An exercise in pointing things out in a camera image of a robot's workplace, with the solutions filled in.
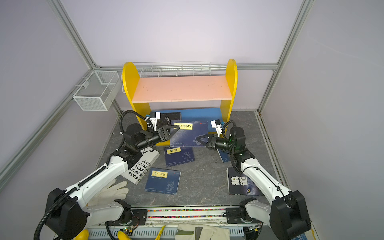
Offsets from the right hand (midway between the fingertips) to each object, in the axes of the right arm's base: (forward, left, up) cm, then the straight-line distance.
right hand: (196, 141), depth 70 cm
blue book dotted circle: (+8, +12, -28) cm, 31 cm away
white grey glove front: (-33, -6, -27) cm, 43 cm away
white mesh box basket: (+38, +64, 0) cm, 75 cm away
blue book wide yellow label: (+3, +5, 0) cm, 6 cm away
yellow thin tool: (-35, +17, -24) cm, 46 cm away
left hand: (+3, +8, +4) cm, 10 cm away
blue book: (-9, +20, -27) cm, 35 cm away
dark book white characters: (-11, -23, -26) cm, 37 cm away
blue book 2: (+6, -17, -26) cm, 32 cm away
